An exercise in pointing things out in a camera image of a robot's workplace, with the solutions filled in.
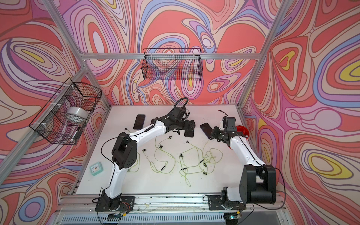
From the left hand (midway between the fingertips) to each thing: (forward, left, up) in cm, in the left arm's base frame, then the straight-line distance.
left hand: (191, 125), depth 91 cm
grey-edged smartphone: (+14, +40, -13) cm, 45 cm away
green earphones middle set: (-19, +19, -15) cm, 31 cm away
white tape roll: (-5, +62, +19) cm, 65 cm away
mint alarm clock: (-24, +59, -11) cm, 65 cm away
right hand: (-7, -13, -2) cm, 15 cm away
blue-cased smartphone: (+5, -12, -11) cm, 17 cm away
